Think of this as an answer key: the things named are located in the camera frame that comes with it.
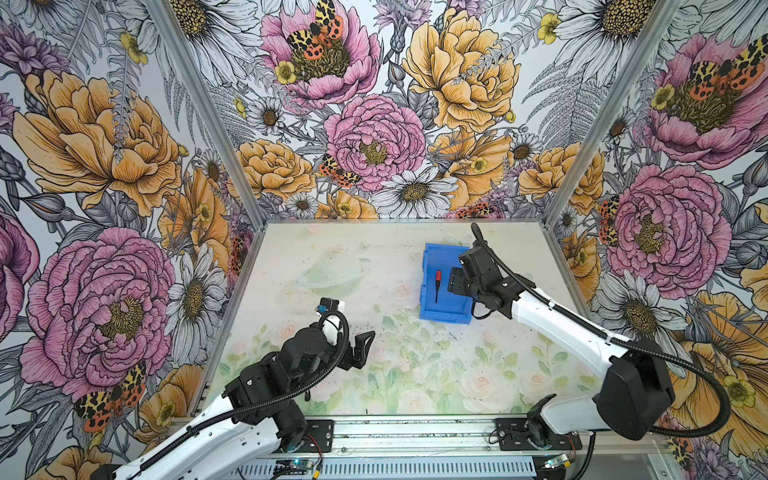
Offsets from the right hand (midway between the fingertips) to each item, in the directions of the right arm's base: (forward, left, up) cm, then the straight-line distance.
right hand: (461, 286), depth 85 cm
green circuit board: (-39, +44, -15) cm, 60 cm away
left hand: (-16, +28, +4) cm, 33 cm away
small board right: (-39, -19, -15) cm, 46 cm away
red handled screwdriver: (+13, +4, -13) cm, 19 cm away
